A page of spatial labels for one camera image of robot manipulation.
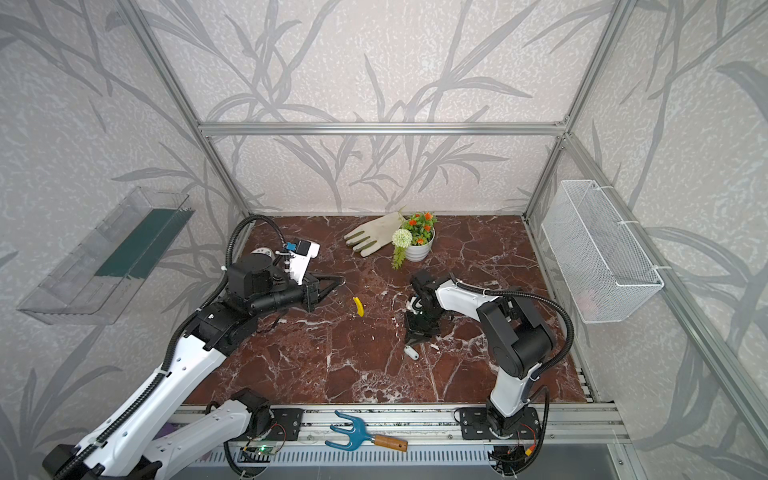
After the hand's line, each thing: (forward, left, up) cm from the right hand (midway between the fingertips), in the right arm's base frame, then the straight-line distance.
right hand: (407, 332), depth 88 cm
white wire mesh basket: (+1, -42, +32) cm, 53 cm away
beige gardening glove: (+43, +10, -4) cm, 45 cm away
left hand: (+2, +14, +29) cm, 32 cm away
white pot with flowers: (+27, -3, +11) cm, 29 cm away
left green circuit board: (-29, +37, -3) cm, 47 cm away
